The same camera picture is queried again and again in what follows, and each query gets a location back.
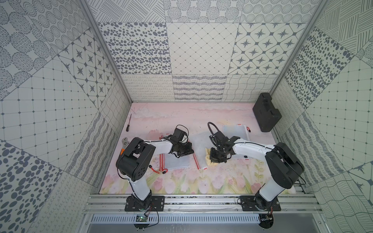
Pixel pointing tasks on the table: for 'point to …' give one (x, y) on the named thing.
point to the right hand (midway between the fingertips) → (212, 161)
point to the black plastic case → (267, 116)
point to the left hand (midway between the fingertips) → (197, 154)
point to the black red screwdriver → (128, 125)
